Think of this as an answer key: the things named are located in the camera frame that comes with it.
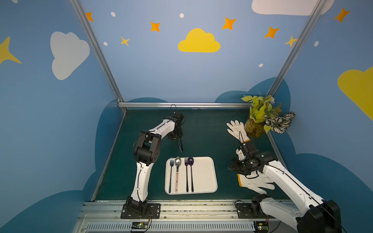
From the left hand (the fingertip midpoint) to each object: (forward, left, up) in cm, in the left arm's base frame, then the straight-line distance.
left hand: (177, 135), depth 104 cm
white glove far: (+6, -46, 0) cm, 47 cm away
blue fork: (-19, +2, -1) cm, 19 cm away
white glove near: (-32, -50, 0) cm, 59 cm away
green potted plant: (+6, -56, +7) cm, 57 cm away
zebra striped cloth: (-5, -62, +20) cm, 66 cm away
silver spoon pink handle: (-21, -2, 0) cm, 21 cm away
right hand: (-26, -34, +7) cm, 43 cm away
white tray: (-27, -18, 0) cm, 33 cm away
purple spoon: (-20, -10, 0) cm, 23 cm away
